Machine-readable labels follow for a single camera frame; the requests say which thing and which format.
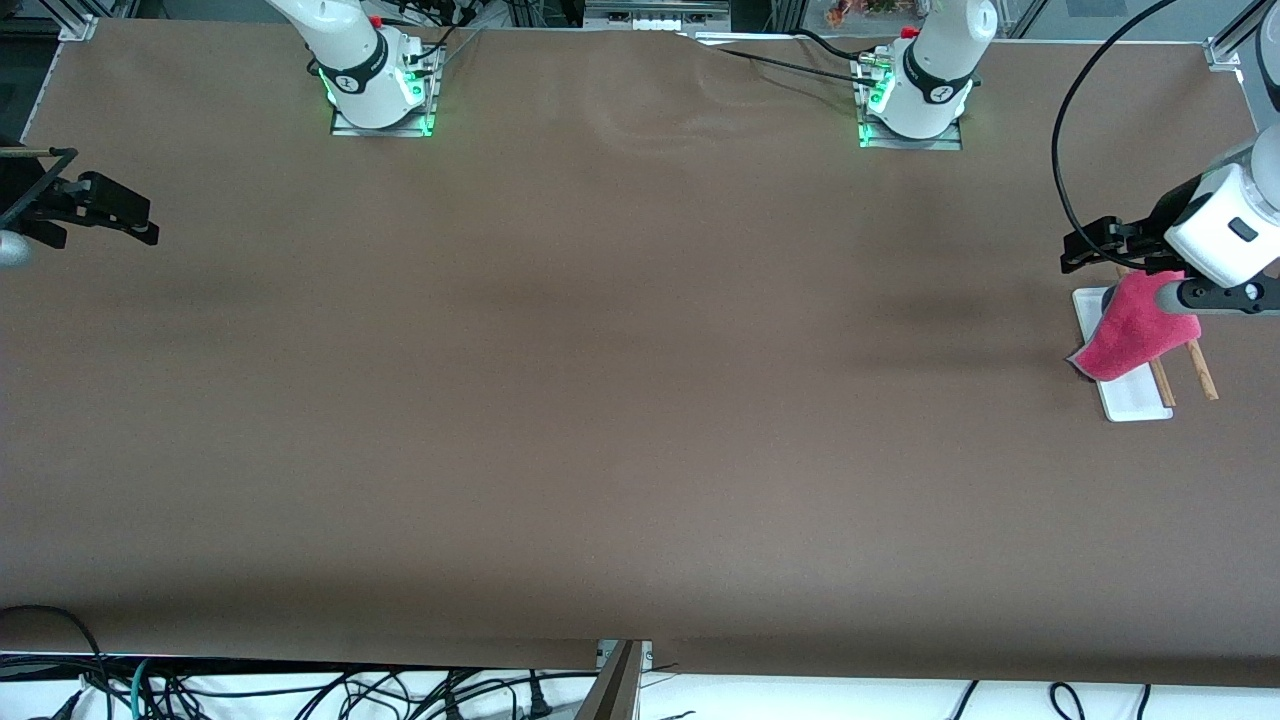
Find pink fluffy towel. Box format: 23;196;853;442
1065;268;1203;383

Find silver socket strip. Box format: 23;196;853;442
583;0;733;29

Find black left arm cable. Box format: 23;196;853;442
1051;0;1181;241

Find aluminium frame corner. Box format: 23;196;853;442
55;0;101;41
1205;0;1280;71

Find short black table cable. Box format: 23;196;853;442
793;28;886;63

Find long black table cable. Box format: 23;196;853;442
683;32;881;89

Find thick black floor cable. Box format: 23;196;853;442
0;604;109;720

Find tangled black floor cables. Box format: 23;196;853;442
40;668;601;720

